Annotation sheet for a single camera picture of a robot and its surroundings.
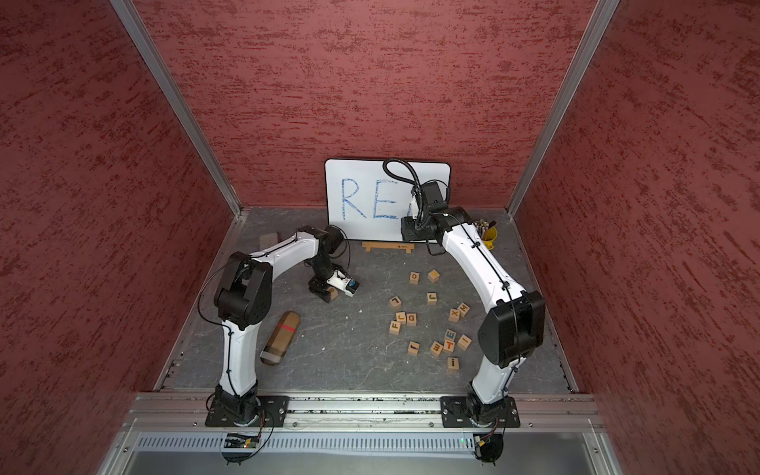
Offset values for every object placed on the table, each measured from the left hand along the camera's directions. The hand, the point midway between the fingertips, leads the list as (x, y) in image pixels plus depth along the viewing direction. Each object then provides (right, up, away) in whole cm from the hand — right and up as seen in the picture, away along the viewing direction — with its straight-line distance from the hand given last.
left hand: (329, 290), depth 95 cm
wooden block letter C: (+24, -7, -6) cm, 25 cm away
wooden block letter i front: (+37, -18, -16) cm, 44 cm away
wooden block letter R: (+2, -1, -2) cm, 3 cm away
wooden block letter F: (+22, -10, -8) cm, 25 cm away
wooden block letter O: (+29, +3, +2) cm, 29 cm away
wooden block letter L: (+22, -3, -3) cm, 23 cm away
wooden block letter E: (+38, -11, -10) cm, 41 cm away
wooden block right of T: (+42, -13, -11) cm, 45 cm away
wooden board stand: (+13, +14, +10) cm, 22 cm away
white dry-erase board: (+11, +29, +3) cm, 31 cm away
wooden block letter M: (+43, -5, -5) cm, 44 cm away
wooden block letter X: (+40, -7, -6) cm, 41 cm away
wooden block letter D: (+27, -7, -7) cm, 29 cm away
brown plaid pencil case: (-12, -12, -11) cm, 20 cm away
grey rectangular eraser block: (-25, +16, +12) cm, 32 cm away
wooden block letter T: (+37, -14, -12) cm, 41 cm away
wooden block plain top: (+35, +4, +3) cm, 35 cm away
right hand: (+26, +19, -10) cm, 34 cm away
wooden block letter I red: (+27, -15, -12) cm, 33 cm away
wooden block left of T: (+34, -15, -12) cm, 39 cm away
